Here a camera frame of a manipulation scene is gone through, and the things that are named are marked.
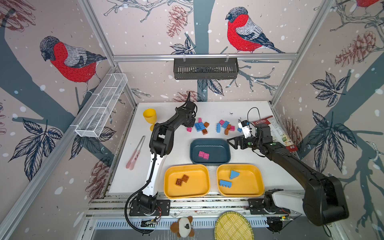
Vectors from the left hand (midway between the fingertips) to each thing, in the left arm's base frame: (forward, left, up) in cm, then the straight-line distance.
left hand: (188, 122), depth 107 cm
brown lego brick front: (-39, +1, 0) cm, 39 cm away
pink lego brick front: (-25, -8, 0) cm, 26 cm away
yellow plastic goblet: (-3, +24, +11) cm, 27 cm away
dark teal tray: (-21, -20, -1) cm, 29 cm away
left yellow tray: (-43, -6, -2) cm, 43 cm away
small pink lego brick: (-26, -11, 0) cm, 28 cm away
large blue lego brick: (-3, -8, -2) cm, 9 cm away
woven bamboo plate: (-60, -22, -1) cm, 64 cm away
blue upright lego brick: (-5, -21, 0) cm, 22 cm away
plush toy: (-61, +1, +1) cm, 61 cm away
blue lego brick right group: (-2, -26, -2) cm, 26 cm away
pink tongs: (-28, +34, -2) cm, 44 cm away
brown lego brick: (-41, +4, -1) cm, 41 cm away
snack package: (-13, -60, +2) cm, 62 cm away
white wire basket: (-23, +45, +28) cm, 58 cm away
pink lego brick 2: (+2, -9, 0) cm, 9 cm away
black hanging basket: (+28, -13, +25) cm, 40 cm away
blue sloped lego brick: (-37, -27, -2) cm, 46 cm away
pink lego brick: (-6, -1, -1) cm, 6 cm away
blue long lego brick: (-42, -22, 0) cm, 47 cm away
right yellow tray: (-42, -35, -2) cm, 55 cm away
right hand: (-22, -26, +11) cm, 36 cm away
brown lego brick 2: (-1, -13, -1) cm, 13 cm away
